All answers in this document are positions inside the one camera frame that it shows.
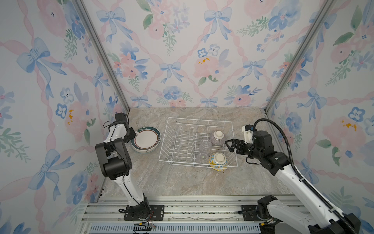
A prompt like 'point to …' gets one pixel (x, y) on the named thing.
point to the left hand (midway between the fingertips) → (129, 136)
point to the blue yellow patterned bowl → (218, 158)
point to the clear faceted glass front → (203, 157)
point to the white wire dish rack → (193, 141)
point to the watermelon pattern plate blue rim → (145, 146)
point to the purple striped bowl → (218, 139)
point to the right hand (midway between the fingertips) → (231, 142)
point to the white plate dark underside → (147, 140)
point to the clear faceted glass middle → (206, 145)
